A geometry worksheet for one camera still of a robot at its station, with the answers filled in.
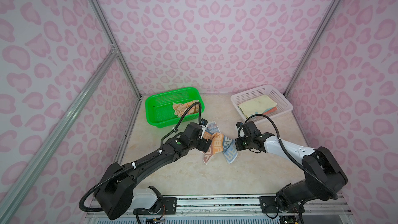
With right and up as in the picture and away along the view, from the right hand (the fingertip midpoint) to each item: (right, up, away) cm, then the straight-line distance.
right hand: (234, 142), depth 89 cm
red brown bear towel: (+31, +19, +18) cm, 40 cm away
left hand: (-16, +4, -7) cm, 18 cm away
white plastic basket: (+36, +21, +15) cm, 44 cm away
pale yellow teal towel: (+19, +21, +18) cm, 33 cm away
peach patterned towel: (-34, +19, +18) cm, 43 cm away
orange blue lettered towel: (-9, -1, 0) cm, 9 cm away
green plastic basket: (-50, +19, +23) cm, 59 cm away
